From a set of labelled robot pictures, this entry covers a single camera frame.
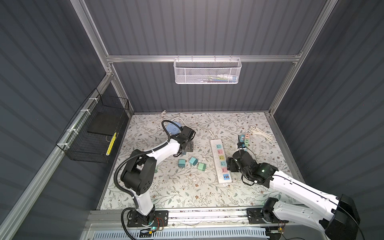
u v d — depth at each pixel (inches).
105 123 29.6
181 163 36.0
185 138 28.9
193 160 35.9
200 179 34.1
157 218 28.7
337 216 15.7
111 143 27.4
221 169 34.5
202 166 35.0
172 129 34.2
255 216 28.5
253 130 42.3
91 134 28.5
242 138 39.9
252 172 22.9
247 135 38.7
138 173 18.9
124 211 26.3
